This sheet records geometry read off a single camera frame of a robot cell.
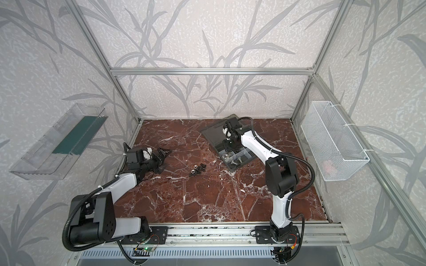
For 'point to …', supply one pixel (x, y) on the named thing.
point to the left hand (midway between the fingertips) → (171, 150)
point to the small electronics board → (147, 249)
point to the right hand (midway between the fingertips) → (228, 142)
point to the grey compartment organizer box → (234, 159)
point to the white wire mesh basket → (333, 152)
